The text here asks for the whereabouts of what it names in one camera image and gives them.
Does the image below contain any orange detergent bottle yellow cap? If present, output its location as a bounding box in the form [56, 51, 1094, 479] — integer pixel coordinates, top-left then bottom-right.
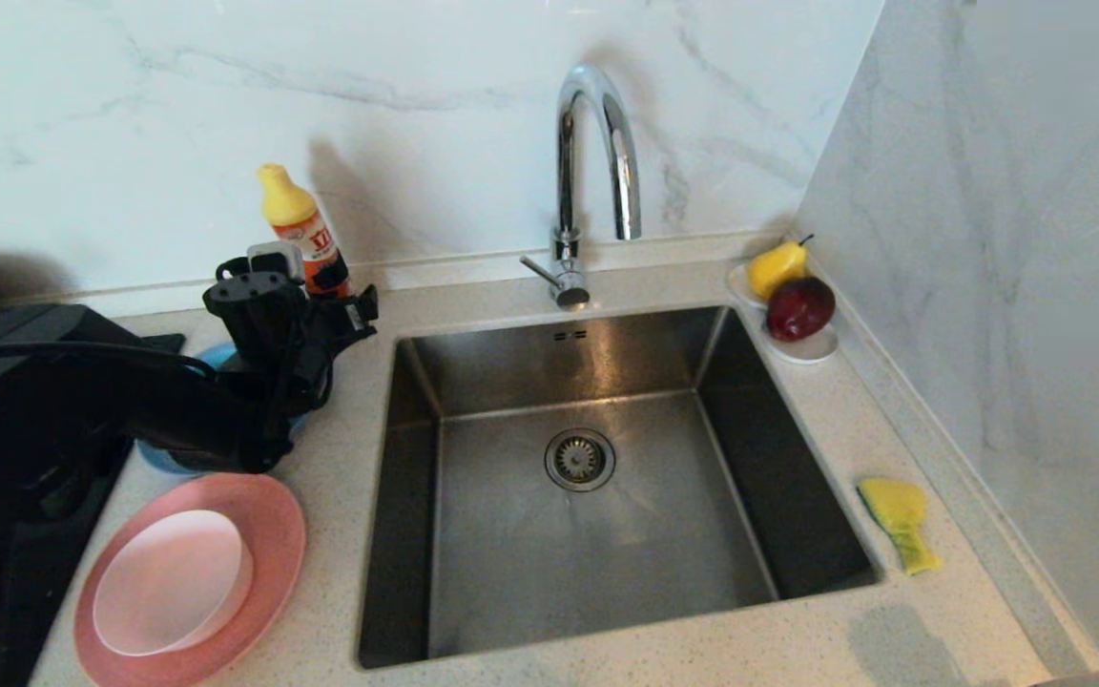
[257, 163, 352, 299]

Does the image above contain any stainless steel sink basin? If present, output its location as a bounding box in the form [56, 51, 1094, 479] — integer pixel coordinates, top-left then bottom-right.
[356, 305, 884, 669]

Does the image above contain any yellow green sponge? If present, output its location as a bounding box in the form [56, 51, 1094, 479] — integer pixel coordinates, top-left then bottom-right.
[857, 477, 943, 575]

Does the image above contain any grey-blue plate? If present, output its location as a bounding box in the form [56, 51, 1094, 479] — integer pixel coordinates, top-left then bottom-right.
[137, 343, 310, 476]

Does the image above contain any pink plate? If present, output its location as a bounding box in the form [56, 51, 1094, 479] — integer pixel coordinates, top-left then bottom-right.
[73, 472, 307, 687]

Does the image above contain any chrome gooseneck faucet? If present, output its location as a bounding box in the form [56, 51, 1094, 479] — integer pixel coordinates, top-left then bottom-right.
[522, 63, 644, 311]

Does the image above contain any pale pink bowl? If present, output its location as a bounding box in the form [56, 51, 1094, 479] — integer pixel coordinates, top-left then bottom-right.
[92, 510, 255, 657]

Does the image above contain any round metal drain strainer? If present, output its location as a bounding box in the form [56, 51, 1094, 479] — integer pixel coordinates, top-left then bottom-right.
[545, 427, 617, 493]

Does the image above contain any yellow pear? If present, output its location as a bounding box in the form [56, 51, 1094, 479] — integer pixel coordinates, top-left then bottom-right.
[748, 235, 814, 302]

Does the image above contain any dark red apple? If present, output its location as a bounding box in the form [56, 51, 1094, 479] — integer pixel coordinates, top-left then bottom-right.
[765, 277, 837, 343]

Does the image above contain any small white dish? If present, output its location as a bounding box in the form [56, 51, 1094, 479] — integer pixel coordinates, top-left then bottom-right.
[727, 263, 840, 365]

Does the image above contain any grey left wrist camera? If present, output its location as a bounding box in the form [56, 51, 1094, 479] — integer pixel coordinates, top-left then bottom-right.
[246, 241, 306, 283]

